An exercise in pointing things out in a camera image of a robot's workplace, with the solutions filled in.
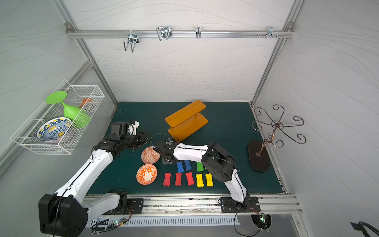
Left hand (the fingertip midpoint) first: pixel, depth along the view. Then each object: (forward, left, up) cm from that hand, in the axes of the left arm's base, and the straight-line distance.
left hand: (151, 137), depth 80 cm
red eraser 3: (-18, -22, -16) cm, 33 cm away
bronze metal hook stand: (+25, -74, -21) cm, 81 cm away
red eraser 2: (-18, -15, -16) cm, 29 cm away
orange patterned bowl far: (-3, +4, -17) cm, 18 cm away
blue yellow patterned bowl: (-8, +36, +18) cm, 41 cm away
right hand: (-4, -8, -17) cm, 19 cm away
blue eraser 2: (-9, -20, -16) cm, 28 cm away
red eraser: (-17, -9, -16) cm, 25 cm away
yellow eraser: (-18, -27, -16) cm, 37 cm away
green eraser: (-10, -27, -16) cm, 33 cm away
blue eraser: (-10, -16, -16) cm, 25 cm away
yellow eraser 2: (-18, -33, -17) cm, 41 cm away
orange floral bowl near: (-15, +3, -16) cm, 22 cm away
